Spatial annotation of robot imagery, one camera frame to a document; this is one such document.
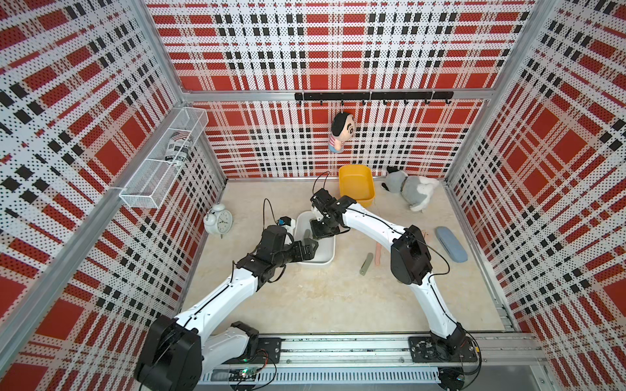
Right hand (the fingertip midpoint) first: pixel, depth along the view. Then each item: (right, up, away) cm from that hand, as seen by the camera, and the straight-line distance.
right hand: (319, 234), depth 92 cm
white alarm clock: (-40, +5, +2) cm, 40 cm away
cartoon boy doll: (+9, +40, -2) cm, 41 cm away
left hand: (-3, -3, -9) cm, 10 cm away
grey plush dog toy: (+41, +17, +11) cm, 46 cm away
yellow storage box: (+19, +22, +31) cm, 42 cm away
